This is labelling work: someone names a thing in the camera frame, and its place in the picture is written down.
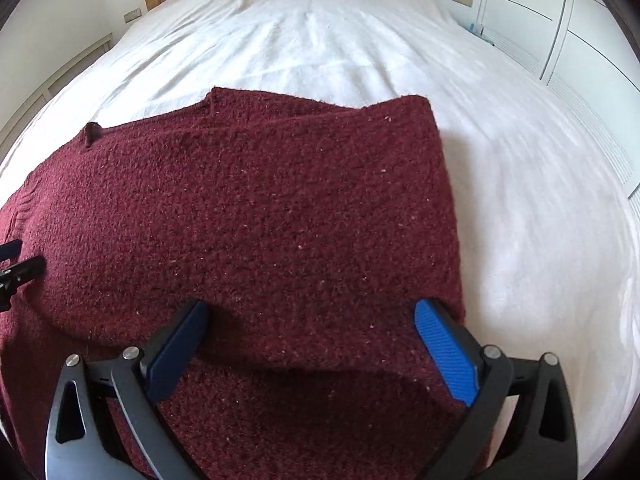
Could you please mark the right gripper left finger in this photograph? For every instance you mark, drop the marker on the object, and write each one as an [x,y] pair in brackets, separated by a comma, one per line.
[82,439]

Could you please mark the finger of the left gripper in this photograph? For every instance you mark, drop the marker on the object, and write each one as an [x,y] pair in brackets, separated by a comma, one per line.
[19,273]

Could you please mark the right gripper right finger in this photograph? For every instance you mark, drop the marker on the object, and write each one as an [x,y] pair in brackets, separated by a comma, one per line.
[519,423]

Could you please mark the dark red knitted sweater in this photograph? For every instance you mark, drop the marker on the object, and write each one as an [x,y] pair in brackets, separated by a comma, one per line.
[310,229]

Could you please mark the beige radiator cover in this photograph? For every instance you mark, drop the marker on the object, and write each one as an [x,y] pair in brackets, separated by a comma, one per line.
[49,89]

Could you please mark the white bed sheet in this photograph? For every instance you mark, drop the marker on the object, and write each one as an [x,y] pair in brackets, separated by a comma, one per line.
[549,242]

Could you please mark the wooden bedside table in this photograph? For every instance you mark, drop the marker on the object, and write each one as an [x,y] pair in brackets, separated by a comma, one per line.
[483,37]

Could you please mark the items on bedside table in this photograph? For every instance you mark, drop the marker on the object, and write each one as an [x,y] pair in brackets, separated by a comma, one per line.
[477,29]

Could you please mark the white slatted wardrobe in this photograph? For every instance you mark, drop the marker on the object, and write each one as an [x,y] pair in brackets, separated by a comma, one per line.
[577,49]

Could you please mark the left wall switch plate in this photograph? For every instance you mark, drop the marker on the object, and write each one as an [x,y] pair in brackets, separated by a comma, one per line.
[132,15]

